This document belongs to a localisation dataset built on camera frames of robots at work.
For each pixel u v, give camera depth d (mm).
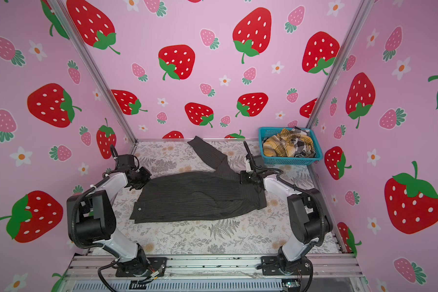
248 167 832
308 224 462
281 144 1059
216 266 758
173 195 956
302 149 1000
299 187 506
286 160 1039
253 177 785
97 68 862
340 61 837
